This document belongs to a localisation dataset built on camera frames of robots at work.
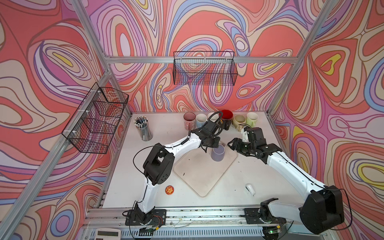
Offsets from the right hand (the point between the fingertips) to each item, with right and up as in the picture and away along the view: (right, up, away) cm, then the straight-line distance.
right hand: (232, 148), depth 84 cm
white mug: (-12, +17, -11) cm, 23 cm away
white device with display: (-60, -35, -18) cm, 72 cm away
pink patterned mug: (-25, +16, +17) cm, 34 cm away
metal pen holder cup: (-54, +15, +7) cm, 57 cm away
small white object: (+9, -22, -3) cm, 24 cm away
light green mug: (+19, +18, +21) cm, 34 cm away
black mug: (+1, +17, +18) cm, 25 cm away
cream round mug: (+12, +18, +27) cm, 34 cm away
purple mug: (-8, -4, +4) cm, 10 cm away
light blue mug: (-17, +18, +17) cm, 30 cm away
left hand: (-6, +2, +7) cm, 9 cm away
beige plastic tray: (-19, -14, +7) cm, 25 cm away
